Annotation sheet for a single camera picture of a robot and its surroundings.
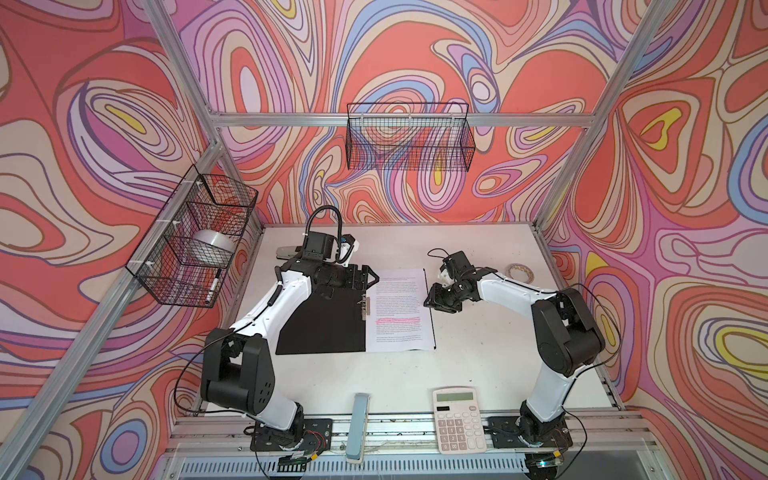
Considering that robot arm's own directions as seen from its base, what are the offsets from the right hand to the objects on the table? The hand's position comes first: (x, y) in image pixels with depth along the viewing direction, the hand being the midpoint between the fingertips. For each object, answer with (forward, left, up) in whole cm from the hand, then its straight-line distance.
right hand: (431, 309), depth 93 cm
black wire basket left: (+2, +62, +29) cm, 68 cm away
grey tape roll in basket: (+5, +57, +30) cm, 64 cm away
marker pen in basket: (-3, +57, +23) cm, 61 cm away
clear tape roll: (+15, -34, -2) cm, 37 cm away
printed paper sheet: (-2, +10, -2) cm, 11 cm away
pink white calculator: (-31, -3, -1) cm, 31 cm away
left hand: (+4, +19, +14) cm, 24 cm away
